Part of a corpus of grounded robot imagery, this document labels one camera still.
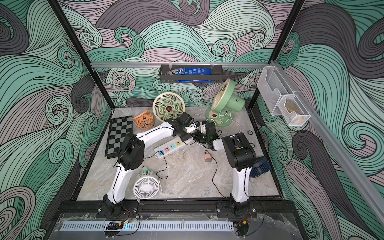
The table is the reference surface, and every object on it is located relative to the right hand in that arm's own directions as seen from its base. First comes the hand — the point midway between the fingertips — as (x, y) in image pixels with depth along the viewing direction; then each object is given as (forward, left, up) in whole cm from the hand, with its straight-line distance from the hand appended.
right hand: (192, 134), depth 100 cm
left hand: (0, +3, +5) cm, 6 cm away
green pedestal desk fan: (+7, -20, +22) cm, 31 cm away
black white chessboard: (+6, +52, +1) cm, 52 cm away
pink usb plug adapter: (-17, -10, -1) cm, 19 cm away
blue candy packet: (+26, 0, +33) cm, 42 cm away
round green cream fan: (+15, +16, +13) cm, 26 cm away
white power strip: (-11, +17, +1) cm, 20 cm away
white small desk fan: (-36, +23, +8) cm, 43 cm away
